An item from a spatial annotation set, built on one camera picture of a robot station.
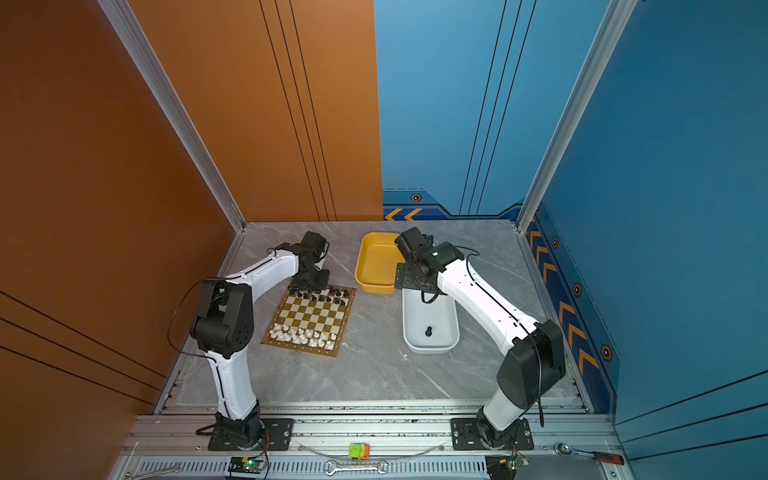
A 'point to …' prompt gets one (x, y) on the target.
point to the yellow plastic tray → (377, 258)
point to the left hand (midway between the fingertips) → (320, 283)
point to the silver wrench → (342, 468)
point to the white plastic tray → (440, 315)
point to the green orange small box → (357, 450)
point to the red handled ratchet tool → (565, 450)
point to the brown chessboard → (310, 320)
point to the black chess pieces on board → (328, 294)
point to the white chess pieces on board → (313, 339)
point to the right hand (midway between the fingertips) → (413, 282)
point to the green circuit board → (245, 465)
